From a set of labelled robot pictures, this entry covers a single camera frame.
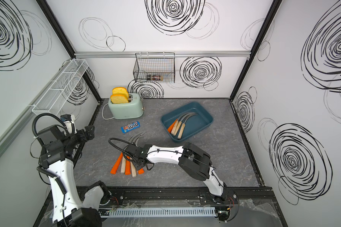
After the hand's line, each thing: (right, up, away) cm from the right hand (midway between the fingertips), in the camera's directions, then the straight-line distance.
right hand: (138, 163), depth 83 cm
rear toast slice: (-16, +46, +13) cm, 50 cm away
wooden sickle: (-9, +2, +1) cm, 10 cm away
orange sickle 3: (+2, -4, -3) cm, 5 cm away
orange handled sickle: (+19, +19, +16) cm, 31 cm away
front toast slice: (-16, +39, +10) cm, 43 cm away
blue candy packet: (-11, +20, +18) cm, 29 cm away
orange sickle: (-14, -3, -1) cm, 15 cm away
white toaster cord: (-35, +30, +27) cm, 53 cm away
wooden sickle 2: (-1, +3, -9) cm, 10 cm away
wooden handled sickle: (+29, +21, +18) cm, 41 cm away
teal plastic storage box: (+36, +22, +22) cm, 48 cm away
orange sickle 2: (-6, -3, -2) cm, 7 cm away
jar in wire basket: (+6, +53, +5) cm, 53 cm away
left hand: (-26, +22, -12) cm, 36 cm away
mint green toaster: (-8, +33, +17) cm, 38 cm away
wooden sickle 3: (+28, +20, +16) cm, 38 cm away
